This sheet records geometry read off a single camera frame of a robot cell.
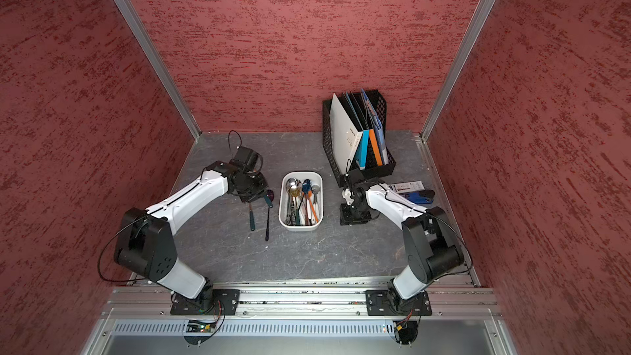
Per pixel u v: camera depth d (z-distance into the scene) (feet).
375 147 2.94
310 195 3.19
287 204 3.11
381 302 2.43
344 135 2.90
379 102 3.31
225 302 2.48
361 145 2.82
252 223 2.97
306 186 3.19
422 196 3.11
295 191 3.18
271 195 3.21
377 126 2.75
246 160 2.29
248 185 2.43
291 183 3.19
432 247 1.48
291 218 2.95
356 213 2.50
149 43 2.87
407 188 3.29
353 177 2.47
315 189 3.29
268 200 2.95
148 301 2.48
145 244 1.45
